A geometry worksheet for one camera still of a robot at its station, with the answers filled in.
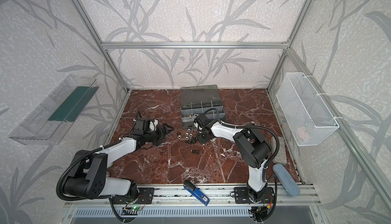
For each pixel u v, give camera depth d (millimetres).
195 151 873
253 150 488
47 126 632
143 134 716
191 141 912
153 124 763
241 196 736
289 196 742
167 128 823
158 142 806
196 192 715
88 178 428
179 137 936
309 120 608
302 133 733
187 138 935
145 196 722
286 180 765
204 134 693
